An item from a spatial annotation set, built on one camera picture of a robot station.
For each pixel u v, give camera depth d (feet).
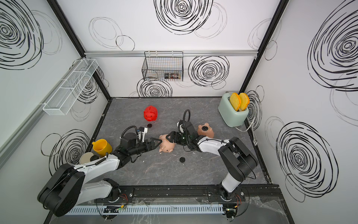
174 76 2.90
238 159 1.50
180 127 2.47
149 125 3.35
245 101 2.92
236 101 2.97
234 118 3.00
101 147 2.80
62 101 2.36
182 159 2.84
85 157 2.62
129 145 2.18
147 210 3.16
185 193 2.47
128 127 2.20
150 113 3.29
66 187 1.36
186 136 2.32
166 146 2.71
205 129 2.94
